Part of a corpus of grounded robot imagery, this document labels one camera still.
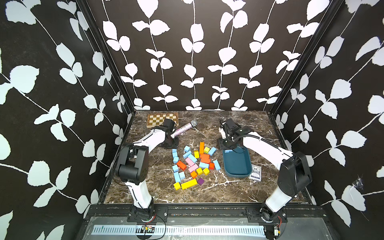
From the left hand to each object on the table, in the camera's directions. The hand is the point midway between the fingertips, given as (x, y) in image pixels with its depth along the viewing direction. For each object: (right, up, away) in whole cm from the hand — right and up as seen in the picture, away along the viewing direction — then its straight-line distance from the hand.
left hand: (176, 143), depth 95 cm
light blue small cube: (0, -9, -4) cm, 10 cm away
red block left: (+4, -13, -6) cm, 15 cm away
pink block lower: (+11, -14, -5) cm, 19 cm away
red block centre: (+19, -8, +1) cm, 21 cm away
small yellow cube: (+3, -22, -13) cm, 26 cm away
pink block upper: (+10, -12, -3) cm, 15 cm away
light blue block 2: (+2, -18, -9) cm, 21 cm away
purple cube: (+16, -20, -11) cm, 28 cm away
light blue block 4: (+18, -13, -5) cm, 23 cm away
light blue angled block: (+11, -9, -2) cm, 15 cm away
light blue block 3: (+26, -13, -5) cm, 30 cm away
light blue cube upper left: (+7, -3, +1) cm, 8 cm away
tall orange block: (+17, -3, +3) cm, 17 cm away
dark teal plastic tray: (+40, -14, 0) cm, 42 cm away
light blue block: (+24, -5, +2) cm, 24 cm away
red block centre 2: (+19, -10, -2) cm, 22 cm away
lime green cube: (+20, -4, +1) cm, 20 cm away
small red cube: (+23, -13, -5) cm, 27 cm away
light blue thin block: (+7, -7, -1) cm, 10 cm away
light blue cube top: (+34, -5, 0) cm, 34 cm away
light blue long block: (-1, -6, 0) cm, 6 cm away
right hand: (+27, +1, -7) cm, 28 cm away
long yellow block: (+9, -22, -11) cm, 26 cm away
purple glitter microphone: (+11, +13, +13) cm, 22 cm away
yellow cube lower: (+19, -15, -8) cm, 26 cm away
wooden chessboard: (-17, +16, +16) cm, 29 cm away
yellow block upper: (+13, -7, 0) cm, 15 cm away
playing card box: (+49, -17, -7) cm, 52 cm away
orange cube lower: (+12, -17, -9) cm, 23 cm away
